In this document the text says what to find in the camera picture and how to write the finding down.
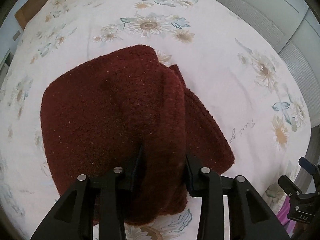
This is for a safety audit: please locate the dark red knitted sweater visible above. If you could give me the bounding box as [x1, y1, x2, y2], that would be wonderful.
[40, 45, 235, 225]

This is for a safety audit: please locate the white low shelf unit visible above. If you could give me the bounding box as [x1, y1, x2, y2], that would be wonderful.
[0, 50, 14, 86]

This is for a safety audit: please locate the white wardrobe with louvred doors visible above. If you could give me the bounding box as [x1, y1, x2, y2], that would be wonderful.
[216, 0, 319, 127]

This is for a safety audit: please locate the left beige wall socket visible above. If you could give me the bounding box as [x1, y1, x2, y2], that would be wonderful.
[12, 31, 21, 41]

